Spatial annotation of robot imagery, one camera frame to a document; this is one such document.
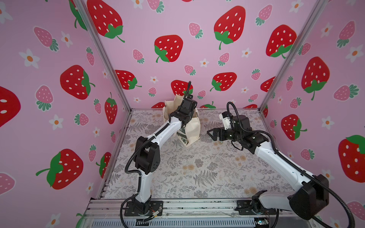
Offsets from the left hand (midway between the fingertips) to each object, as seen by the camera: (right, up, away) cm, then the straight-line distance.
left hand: (185, 109), depth 93 cm
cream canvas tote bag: (+3, -15, -4) cm, 16 cm away
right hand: (+14, -14, -15) cm, 25 cm away
